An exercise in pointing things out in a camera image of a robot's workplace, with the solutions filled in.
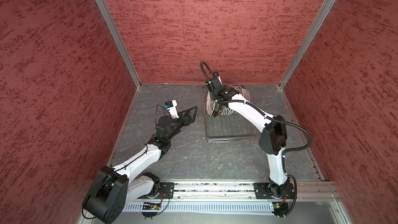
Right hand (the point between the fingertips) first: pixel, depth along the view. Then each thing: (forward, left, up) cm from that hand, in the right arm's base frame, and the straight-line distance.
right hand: (218, 91), depth 90 cm
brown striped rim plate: (0, +5, -13) cm, 14 cm away
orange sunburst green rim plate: (+3, -18, -5) cm, 19 cm away
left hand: (-15, +14, +1) cm, 21 cm away
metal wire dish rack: (-15, -5, -19) cm, 25 cm away
